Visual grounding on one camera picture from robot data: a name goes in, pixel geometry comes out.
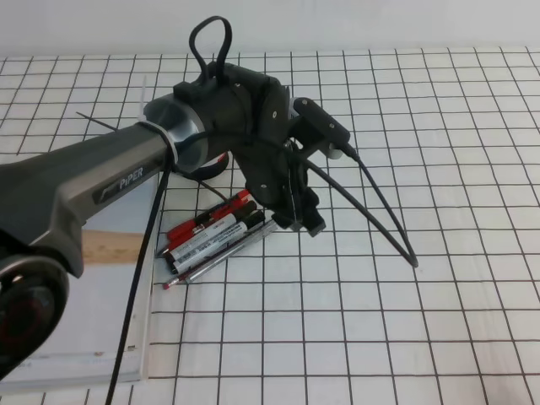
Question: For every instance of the dark red pencil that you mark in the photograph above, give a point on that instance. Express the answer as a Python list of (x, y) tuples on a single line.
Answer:
[(177, 279)]

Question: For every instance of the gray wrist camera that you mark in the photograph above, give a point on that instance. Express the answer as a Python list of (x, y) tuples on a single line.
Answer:
[(311, 129)]

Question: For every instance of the white robot brochure book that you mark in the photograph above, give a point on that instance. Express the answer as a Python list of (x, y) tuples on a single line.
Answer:
[(82, 350)]

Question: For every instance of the red pen with black grip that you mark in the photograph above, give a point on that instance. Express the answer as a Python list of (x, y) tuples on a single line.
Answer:
[(216, 212)]

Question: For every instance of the gray black robot arm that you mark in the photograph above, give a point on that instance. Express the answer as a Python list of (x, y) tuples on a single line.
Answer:
[(46, 200)]

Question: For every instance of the black mesh pen holder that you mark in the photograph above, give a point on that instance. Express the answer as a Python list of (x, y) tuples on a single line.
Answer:
[(207, 171)]

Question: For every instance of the upper white black marker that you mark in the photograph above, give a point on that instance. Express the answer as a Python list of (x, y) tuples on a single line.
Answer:
[(232, 216)]

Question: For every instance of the lower white black marker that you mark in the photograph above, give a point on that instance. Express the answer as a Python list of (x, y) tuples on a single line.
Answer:
[(208, 247)]

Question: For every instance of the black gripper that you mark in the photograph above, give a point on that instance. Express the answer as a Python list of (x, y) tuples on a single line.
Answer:
[(277, 179)]

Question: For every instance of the white black marker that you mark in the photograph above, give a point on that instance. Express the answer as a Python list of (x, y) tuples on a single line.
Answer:
[(208, 247), (232, 216)]

